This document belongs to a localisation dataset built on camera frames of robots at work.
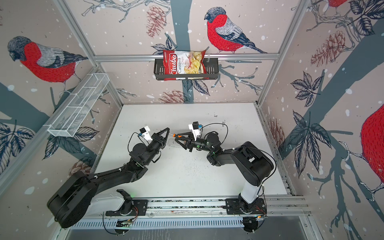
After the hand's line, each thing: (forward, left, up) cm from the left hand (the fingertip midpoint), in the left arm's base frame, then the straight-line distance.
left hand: (169, 129), depth 74 cm
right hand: (-4, -2, -6) cm, 8 cm away
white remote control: (-5, -1, -5) cm, 7 cm away
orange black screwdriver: (-1, -2, -4) cm, 5 cm away
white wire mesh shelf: (+10, +49, +6) cm, 51 cm away
